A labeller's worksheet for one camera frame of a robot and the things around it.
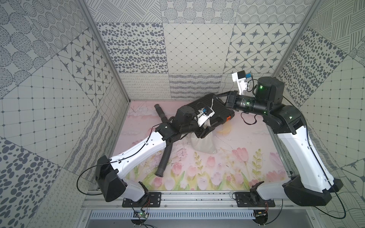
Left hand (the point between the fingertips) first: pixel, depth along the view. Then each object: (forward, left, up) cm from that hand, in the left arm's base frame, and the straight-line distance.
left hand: (209, 117), depth 69 cm
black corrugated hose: (-18, +27, -29) cm, 43 cm away
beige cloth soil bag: (-5, 0, -18) cm, 19 cm away
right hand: (-3, 0, +15) cm, 16 cm away
